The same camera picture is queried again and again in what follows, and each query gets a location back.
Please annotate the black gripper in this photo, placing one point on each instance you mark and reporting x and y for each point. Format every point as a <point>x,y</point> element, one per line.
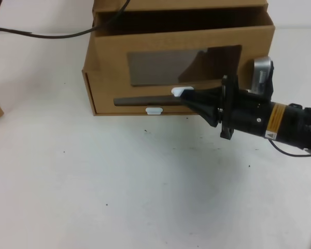
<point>241,110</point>

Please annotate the white drawer handle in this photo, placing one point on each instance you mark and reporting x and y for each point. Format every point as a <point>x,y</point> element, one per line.
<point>154,110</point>
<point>177,91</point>

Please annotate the cardboard drawer shoebox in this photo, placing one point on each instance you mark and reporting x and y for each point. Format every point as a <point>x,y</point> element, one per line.
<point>103,103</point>
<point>155,45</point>

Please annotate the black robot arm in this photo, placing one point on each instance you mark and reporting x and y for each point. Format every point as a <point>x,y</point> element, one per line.
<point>288,124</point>

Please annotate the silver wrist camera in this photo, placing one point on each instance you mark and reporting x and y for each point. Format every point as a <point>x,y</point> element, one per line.
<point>262,78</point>

